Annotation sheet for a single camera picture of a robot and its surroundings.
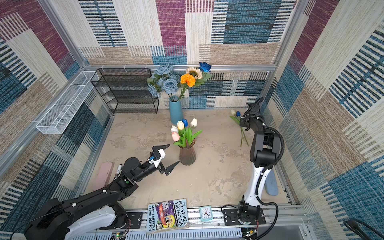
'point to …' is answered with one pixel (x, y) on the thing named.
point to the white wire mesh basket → (57, 119)
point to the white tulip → (174, 129)
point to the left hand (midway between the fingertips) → (173, 150)
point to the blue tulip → (185, 122)
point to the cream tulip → (193, 123)
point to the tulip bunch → (236, 116)
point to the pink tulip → (176, 137)
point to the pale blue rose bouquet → (163, 80)
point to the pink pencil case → (103, 175)
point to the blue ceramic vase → (175, 109)
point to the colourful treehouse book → (167, 215)
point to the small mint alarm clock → (206, 213)
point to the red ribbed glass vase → (187, 154)
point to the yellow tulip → (180, 126)
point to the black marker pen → (119, 169)
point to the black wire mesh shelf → (126, 90)
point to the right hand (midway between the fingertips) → (245, 122)
